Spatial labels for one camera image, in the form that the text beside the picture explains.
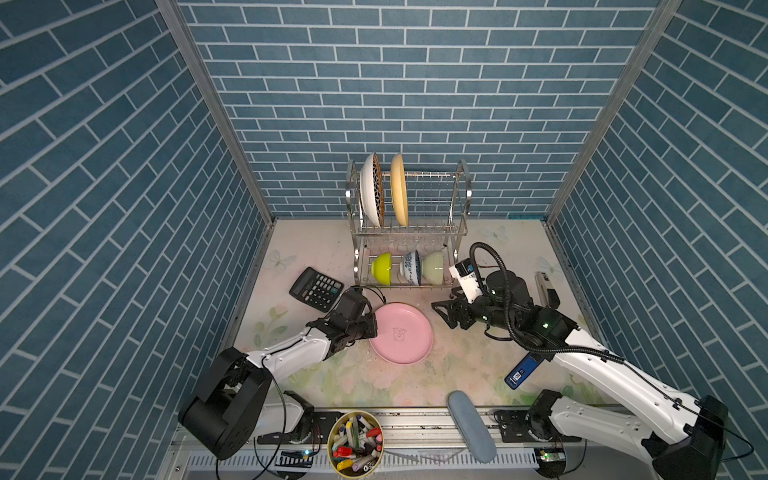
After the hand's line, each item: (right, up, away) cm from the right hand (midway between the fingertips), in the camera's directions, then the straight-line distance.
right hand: (440, 294), depth 73 cm
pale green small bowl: (0, +5, +16) cm, 17 cm away
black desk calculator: (-37, -3, +25) cm, 45 cm away
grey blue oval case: (+8, -33, 0) cm, 34 cm away
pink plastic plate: (-9, -15, +16) cm, 24 cm away
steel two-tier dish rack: (-9, +17, +3) cm, 19 cm away
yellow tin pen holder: (-20, -32, -8) cm, 38 cm away
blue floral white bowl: (-6, +5, +16) cm, 18 cm away
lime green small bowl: (-16, +5, +18) cm, 24 cm away
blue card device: (+23, -22, +7) cm, 33 cm away
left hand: (-16, -11, +16) cm, 25 cm away
